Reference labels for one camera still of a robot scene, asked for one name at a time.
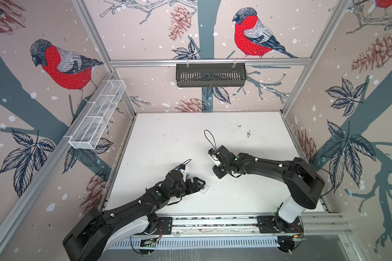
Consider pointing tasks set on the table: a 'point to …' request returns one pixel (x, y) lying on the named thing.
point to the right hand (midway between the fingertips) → (214, 171)
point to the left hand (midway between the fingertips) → (200, 186)
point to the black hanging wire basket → (210, 74)
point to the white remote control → (204, 189)
